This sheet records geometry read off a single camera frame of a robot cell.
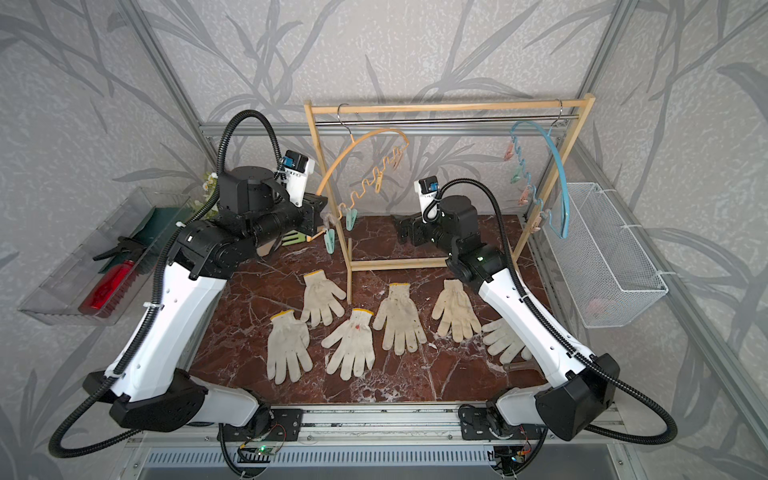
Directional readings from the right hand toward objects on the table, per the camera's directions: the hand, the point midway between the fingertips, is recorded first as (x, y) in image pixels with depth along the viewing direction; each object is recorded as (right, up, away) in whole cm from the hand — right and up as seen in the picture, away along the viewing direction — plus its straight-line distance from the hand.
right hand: (409, 208), depth 71 cm
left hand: (-18, +1, -9) cm, 20 cm away
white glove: (-29, -27, +25) cm, 47 cm away
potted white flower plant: (-58, +8, +16) cm, 61 cm away
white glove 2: (-36, -40, +16) cm, 56 cm away
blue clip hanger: (+35, +5, +14) cm, 38 cm away
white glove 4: (+15, -30, +22) cm, 40 cm away
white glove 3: (-2, -33, +20) cm, 39 cm away
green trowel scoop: (-64, -6, +4) cm, 65 cm away
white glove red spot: (-15, -39, +15) cm, 44 cm away
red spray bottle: (-60, -16, -11) cm, 63 cm away
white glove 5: (+28, -37, +16) cm, 50 cm away
